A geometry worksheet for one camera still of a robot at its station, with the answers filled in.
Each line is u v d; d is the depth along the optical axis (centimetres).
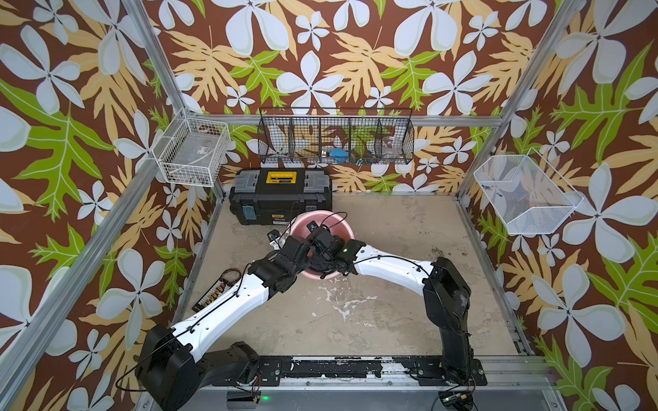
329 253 67
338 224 80
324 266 66
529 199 81
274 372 74
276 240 70
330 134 96
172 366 39
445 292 49
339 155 95
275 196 96
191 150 86
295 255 60
